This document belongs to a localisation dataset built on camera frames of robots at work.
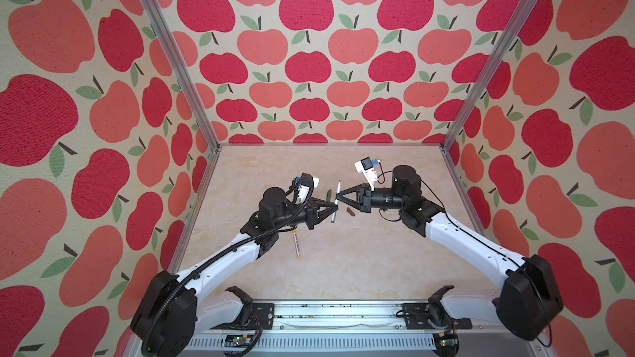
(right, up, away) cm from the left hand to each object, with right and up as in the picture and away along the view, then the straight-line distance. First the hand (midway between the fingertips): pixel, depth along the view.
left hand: (337, 214), depth 70 cm
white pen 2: (-13, -14, +19) cm, 27 cm away
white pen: (0, +4, +1) cm, 4 cm away
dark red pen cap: (+8, -5, +29) cm, 30 cm away
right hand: (0, +3, +1) cm, 4 cm away
